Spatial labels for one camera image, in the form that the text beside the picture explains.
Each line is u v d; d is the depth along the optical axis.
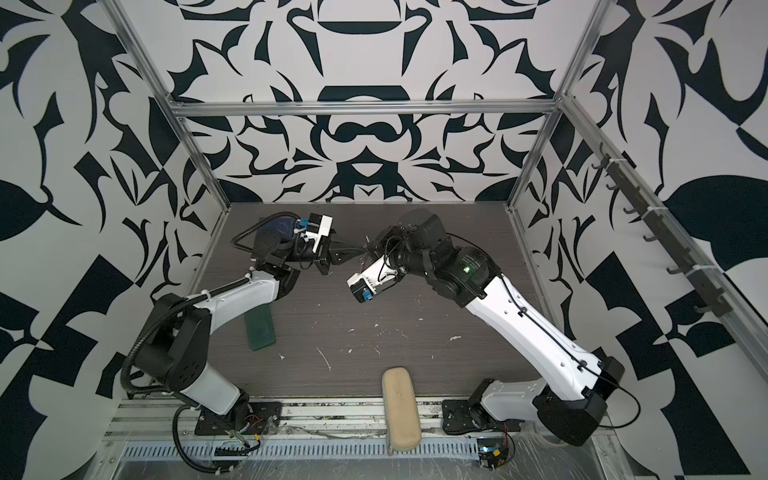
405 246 0.50
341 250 0.65
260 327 0.87
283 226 1.14
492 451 0.71
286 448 0.71
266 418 0.73
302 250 0.65
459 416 0.74
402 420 0.72
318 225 0.59
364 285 0.53
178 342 0.45
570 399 0.39
